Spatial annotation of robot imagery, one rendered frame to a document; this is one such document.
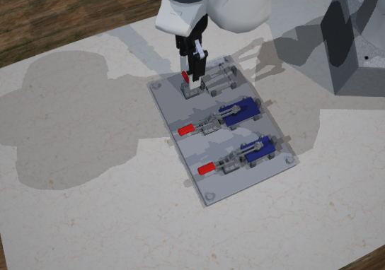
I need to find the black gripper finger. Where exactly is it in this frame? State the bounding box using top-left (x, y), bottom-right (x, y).
top-left (176, 35), bottom-right (189, 73)
top-left (182, 37), bottom-right (208, 90)

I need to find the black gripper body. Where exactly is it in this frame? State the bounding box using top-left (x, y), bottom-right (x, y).
top-left (187, 14), bottom-right (208, 48)

